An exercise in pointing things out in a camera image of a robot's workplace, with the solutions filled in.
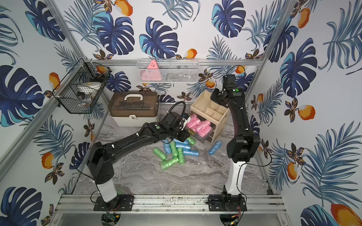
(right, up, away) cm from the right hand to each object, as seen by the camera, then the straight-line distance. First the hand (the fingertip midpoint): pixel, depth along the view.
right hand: (212, 97), depth 88 cm
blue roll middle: (-17, -32, +4) cm, 36 cm away
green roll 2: (-24, -34, +4) cm, 42 cm away
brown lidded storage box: (-55, -6, +16) cm, 58 cm away
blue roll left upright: (-29, -32, +7) cm, 44 cm away
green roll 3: (-32, -37, +2) cm, 49 cm away
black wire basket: (-79, +2, -6) cm, 79 cm away
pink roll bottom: (-7, -21, -6) cm, 23 cm away
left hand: (-15, -21, -8) cm, 27 cm away
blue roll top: (-21, -30, +7) cm, 37 cm away
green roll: (-13, -29, +7) cm, 33 cm away
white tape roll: (-72, +4, -9) cm, 72 cm away
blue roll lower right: (-15, -35, +2) cm, 39 cm away
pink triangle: (-38, +16, +2) cm, 41 cm away
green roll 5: (-29, -41, -3) cm, 50 cm away
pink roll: (-12, -15, -2) cm, 19 cm away
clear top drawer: (-11, -23, -8) cm, 27 cm away
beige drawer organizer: (-5, -7, -4) cm, 9 cm away
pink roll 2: (-7, -17, -6) cm, 19 cm away
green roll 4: (-20, -37, +2) cm, 42 cm away
